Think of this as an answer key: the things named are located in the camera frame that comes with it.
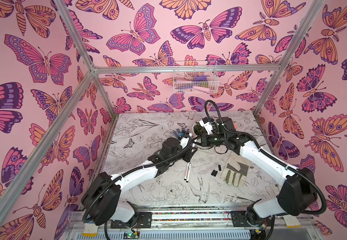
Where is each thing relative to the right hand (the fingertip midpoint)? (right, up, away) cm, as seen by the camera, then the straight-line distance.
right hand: (193, 139), depth 77 cm
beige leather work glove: (+28, -19, +14) cm, 36 cm away
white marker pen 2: (-1, -21, +12) cm, 24 cm away
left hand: (+3, -4, 0) cm, 5 cm away
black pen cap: (+18, -19, +15) cm, 30 cm away
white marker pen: (-2, -21, +13) cm, 24 cm away
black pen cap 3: (+14, -21, +13) cm, 28 cm away
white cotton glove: (+48, -40, -4) cm, 63 cm away
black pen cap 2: (+15, -22, +13) cm, 29 cm away
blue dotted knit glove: (-6, +3, -8) cm, 10 cm away
